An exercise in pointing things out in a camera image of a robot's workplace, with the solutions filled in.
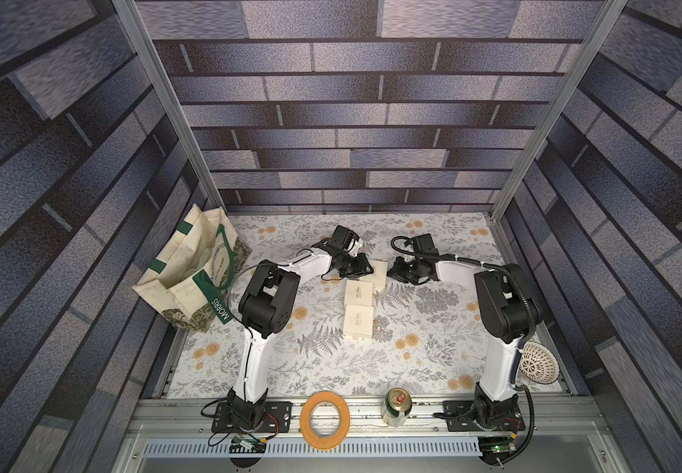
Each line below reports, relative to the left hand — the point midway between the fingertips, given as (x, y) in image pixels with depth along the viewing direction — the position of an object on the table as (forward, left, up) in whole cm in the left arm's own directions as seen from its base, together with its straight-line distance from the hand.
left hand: (373, 268), depth 96 cm
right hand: (+2, -5, -4) cm, 7 cm away
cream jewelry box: (-2, -2, -3) cm, 4 cm away
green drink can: (-41, -4, +4) cm, 41 cm away
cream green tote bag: (-13, +50, +16) cm, 54 cm away
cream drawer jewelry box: (-17, +5, -3) cm, 18 cm away
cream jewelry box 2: (-9, +5, -3) cm, 11 cm away
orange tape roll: (-47, +11, -4) cm, 49 cm away
